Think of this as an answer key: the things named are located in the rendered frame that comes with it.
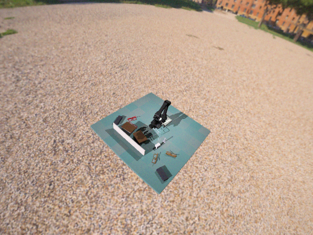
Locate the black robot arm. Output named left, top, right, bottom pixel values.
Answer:
left=151, top=100, right=171, bottom=129

